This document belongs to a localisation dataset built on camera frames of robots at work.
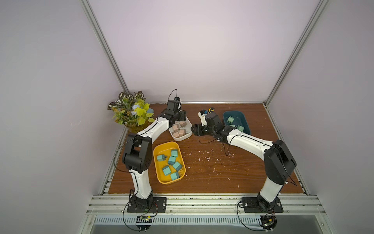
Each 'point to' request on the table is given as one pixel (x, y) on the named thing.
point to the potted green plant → (132, 110)
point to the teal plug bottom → (177, 165)
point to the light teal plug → (161, 157)
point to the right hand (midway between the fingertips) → (194, 124)
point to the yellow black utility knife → (211, 110)
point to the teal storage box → (239, 120)
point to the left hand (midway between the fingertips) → (184, 111)
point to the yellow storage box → (165, 148)
